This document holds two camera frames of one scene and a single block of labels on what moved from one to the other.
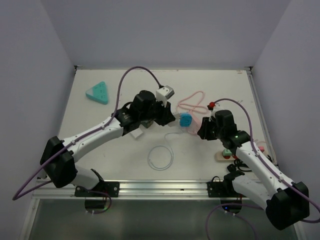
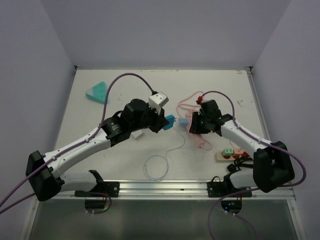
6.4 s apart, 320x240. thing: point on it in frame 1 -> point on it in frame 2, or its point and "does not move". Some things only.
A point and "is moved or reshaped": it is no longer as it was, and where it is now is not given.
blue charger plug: (185, 119) is moved or reshaped
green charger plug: (227, 152) does not move
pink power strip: (196, 123) is moved or reshaped
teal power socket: (98, 92) does not move
